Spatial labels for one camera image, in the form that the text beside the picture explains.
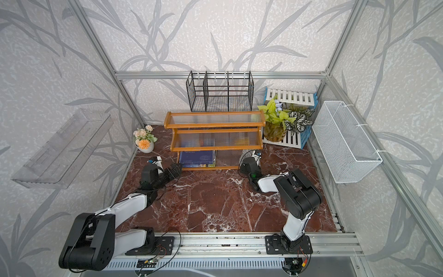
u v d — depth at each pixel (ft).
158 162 2.65
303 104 3.16
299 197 1.59
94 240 1.36
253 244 2.47
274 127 3.32
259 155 2.77
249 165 2.42
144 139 3.24
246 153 2.92
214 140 3.46
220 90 3.45
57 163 2.15
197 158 3.25
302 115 2.89
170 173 2.58
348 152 2.03
